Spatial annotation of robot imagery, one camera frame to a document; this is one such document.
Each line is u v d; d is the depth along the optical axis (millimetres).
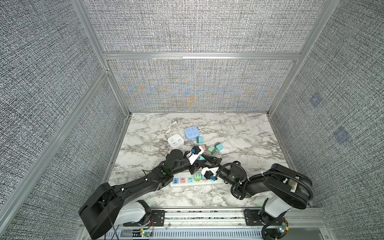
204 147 972
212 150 962
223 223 731
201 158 740
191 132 1037
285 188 451
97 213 411
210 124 1124
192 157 659
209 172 655
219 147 980
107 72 926
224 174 697
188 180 834
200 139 1007
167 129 1074
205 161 736
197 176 796
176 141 1003
